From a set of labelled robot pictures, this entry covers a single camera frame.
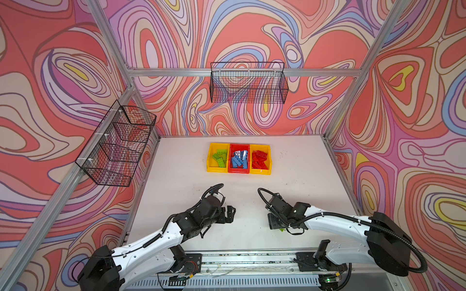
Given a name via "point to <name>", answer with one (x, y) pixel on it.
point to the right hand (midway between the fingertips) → (277, 225)
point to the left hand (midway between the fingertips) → (230, 210)
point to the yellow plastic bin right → (266, 149)
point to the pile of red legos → (258, 159)
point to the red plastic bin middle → (235, 147)
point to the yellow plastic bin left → (212, 165)
